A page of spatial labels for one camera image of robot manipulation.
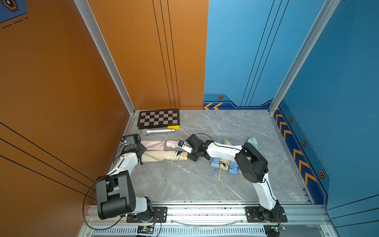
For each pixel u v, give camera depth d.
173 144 0.97
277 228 0.70
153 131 1.05
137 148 0.70
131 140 0.70
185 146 0.84
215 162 0.88
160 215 0.74
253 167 0.53
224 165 0.86
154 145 0.98
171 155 0.92
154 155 0.91
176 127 1.09
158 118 1.12
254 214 0.72
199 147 0.77
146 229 0.72
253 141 0.96
